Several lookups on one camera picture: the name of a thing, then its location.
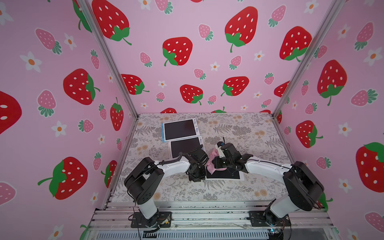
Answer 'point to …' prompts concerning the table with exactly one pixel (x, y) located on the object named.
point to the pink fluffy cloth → (210, 165)
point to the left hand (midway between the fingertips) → (207, 179)
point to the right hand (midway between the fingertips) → (217, 159)
